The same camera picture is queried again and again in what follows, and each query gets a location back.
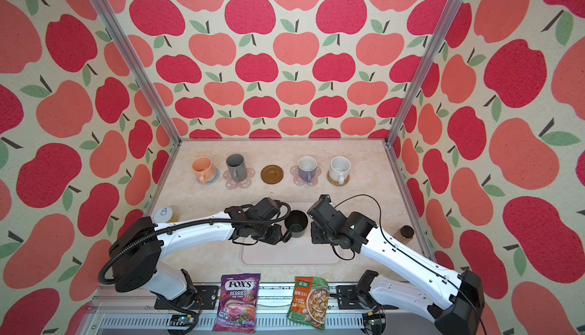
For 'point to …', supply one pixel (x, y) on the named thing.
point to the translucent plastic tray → (298, 252)
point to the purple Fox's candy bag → (236, 311)
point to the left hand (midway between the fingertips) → (283, 244)
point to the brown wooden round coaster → (272, 174)
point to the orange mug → (203, 168)
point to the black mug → (296, 222)
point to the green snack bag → (310, 301)
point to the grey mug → (237, 167)
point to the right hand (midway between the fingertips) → (316, 236)
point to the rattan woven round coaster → (335, 183)
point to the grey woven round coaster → (215, 180)
